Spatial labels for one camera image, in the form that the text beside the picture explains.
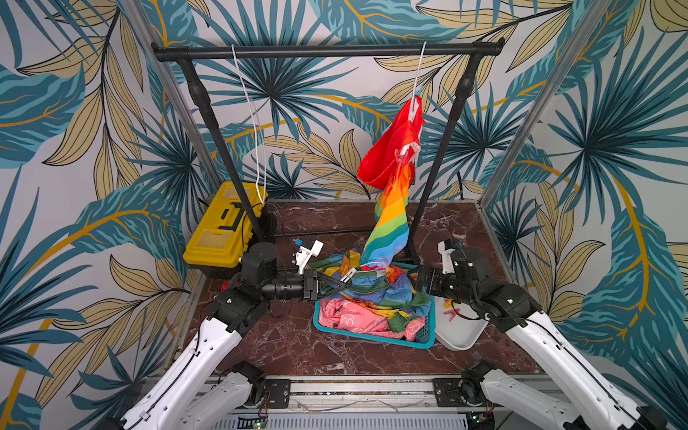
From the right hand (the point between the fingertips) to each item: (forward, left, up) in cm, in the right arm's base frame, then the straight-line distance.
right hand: (420, 276), depth 73 cm
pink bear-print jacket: (-9, +21, -5) cm, 23 cm away
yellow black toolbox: (+19, +59, -3) cm, 62 cm away
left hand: (-9, +22, +9) cm, 25 cm away
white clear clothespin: (-5, +20, +10) cm, 23 cm away
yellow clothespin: (-11, -3, +6) cm, 13 cm away
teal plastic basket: (-11, -2, -16) cm, 19 cm away
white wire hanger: (+53, +55, -11) cm, 78 cm away
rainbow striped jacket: (-1, +7, -7) cm, 10 cm away
